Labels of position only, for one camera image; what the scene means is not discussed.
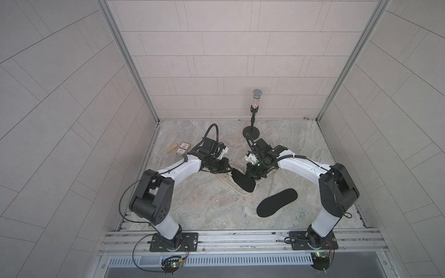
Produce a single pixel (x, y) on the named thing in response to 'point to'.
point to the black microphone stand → (252, 132)
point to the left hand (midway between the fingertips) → (234, 168)
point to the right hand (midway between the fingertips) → (244, 178)
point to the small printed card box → (183, 148)
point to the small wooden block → (172, 147)
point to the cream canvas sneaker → (239, 164)
